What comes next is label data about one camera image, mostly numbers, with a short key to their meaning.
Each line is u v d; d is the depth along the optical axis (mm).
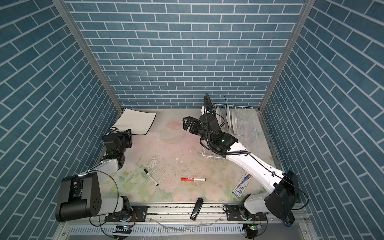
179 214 755
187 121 643
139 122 935
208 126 519
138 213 737
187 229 704
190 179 845
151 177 848
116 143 679
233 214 737
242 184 825
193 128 642
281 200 452
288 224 707
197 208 727
